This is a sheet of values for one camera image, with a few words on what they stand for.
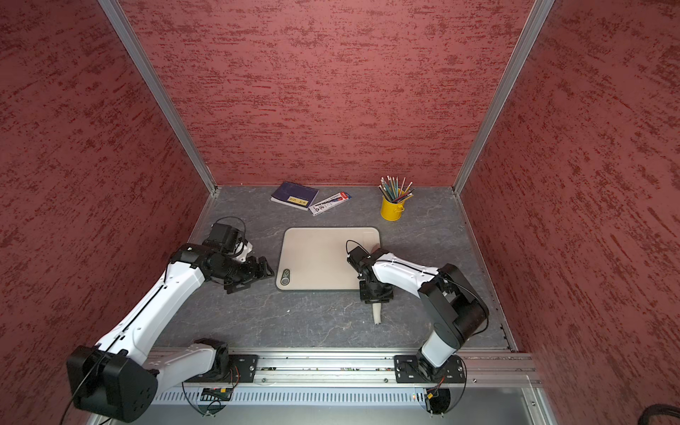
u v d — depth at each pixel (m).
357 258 0.74
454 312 0.45
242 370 0.74
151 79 0.84
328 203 1.14
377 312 0.83
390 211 1.05
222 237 0.62
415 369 0.74
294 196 1.18
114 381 0.38
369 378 0.74
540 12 0.71
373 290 0.74
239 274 0.67
